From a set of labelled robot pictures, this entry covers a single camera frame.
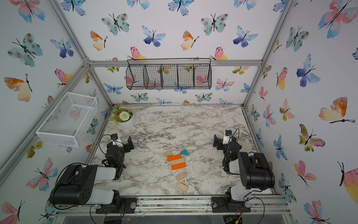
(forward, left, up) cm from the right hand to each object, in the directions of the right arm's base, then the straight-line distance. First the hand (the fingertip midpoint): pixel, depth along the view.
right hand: (224, 133), depth 91 cm
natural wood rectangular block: (-16, +28, -9) cm, 34 cm away
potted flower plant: (+4, +65, +7) cm, 65 cm away
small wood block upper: (-25, +27, -10) cm, 38 cm away
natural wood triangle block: (-12, +36, -8) cm, 39 cm away
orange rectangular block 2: (-19, +28, -11) cm, 36 cm away
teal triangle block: (-10, +25, -9) cm, 28 cm away
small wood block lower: (-31, +25, -10) cm, 41 cm away
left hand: (-6, +64, 0) cm, 64 cm away
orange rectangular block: (-14, +32, -10) cm, 36 cm away
